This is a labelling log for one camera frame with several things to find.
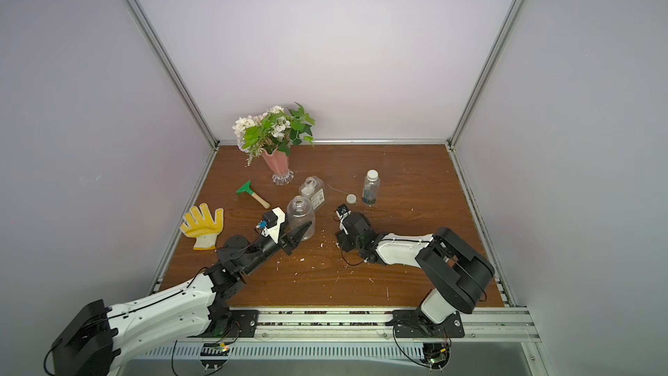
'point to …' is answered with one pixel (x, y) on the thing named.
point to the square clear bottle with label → (313, 188)
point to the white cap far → (351, 198)
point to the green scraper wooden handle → (246, 188)
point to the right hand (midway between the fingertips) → (346, 225)
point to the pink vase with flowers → (272, 133)
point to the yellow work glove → (204, 230)
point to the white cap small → (372, 175)
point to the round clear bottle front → (370, 187)
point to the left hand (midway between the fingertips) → (304, 218)
